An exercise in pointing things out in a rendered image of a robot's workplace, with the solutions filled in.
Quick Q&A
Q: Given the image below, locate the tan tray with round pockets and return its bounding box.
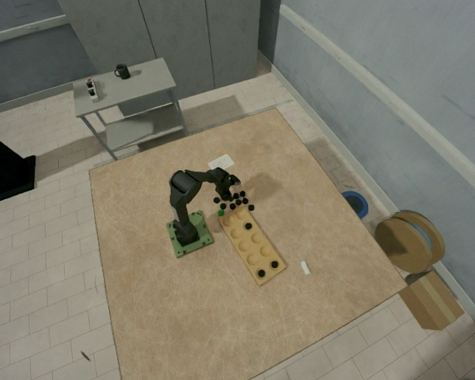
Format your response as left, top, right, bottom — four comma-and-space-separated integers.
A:
218, 205, 286, 286

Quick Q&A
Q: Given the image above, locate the white sheet of paper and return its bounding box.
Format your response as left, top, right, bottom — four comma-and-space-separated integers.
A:
208, 154, 234, 169

